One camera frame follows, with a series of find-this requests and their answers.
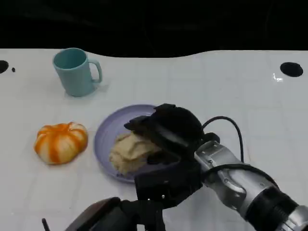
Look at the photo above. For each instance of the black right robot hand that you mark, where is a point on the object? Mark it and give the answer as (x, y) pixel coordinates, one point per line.
(173, 127)

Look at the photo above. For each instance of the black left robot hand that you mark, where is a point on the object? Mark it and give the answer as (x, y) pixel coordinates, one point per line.
(115, 216)

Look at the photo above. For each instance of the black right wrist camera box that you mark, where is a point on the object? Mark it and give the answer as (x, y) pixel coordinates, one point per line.
(168, 187)

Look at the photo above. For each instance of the lilac plate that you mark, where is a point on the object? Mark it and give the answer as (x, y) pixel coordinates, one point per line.
(108, 134)

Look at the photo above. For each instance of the orange and white bread roll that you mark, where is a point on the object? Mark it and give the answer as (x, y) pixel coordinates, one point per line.
(60, 143)

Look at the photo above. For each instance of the beige towel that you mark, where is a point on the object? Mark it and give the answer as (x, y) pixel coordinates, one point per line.
(130, 151)

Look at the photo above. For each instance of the pale green mug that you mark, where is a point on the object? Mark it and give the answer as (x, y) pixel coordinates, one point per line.
(73, 72)

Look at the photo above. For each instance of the black round table hole cap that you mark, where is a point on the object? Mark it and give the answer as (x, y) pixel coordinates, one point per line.
(2, 66)
(291, 69)

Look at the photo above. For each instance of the black backdrop cloth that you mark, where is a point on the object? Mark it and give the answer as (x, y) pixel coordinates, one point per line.
(154, 26)

